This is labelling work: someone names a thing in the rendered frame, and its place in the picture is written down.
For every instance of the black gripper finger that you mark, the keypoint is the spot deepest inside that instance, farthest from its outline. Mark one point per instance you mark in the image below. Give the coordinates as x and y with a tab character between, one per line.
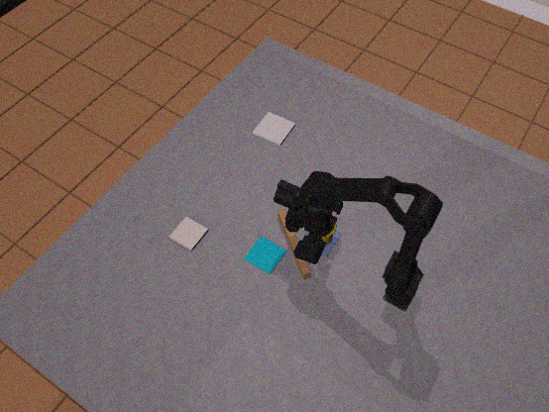
323	245
333	224

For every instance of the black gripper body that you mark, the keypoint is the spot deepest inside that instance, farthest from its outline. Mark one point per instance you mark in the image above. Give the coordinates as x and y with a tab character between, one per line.
311	250

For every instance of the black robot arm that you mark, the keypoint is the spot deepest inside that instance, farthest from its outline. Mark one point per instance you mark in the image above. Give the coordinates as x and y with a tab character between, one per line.
316	199

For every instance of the yellow cup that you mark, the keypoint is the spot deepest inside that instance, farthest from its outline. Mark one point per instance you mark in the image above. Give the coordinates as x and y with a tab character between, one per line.
328	238

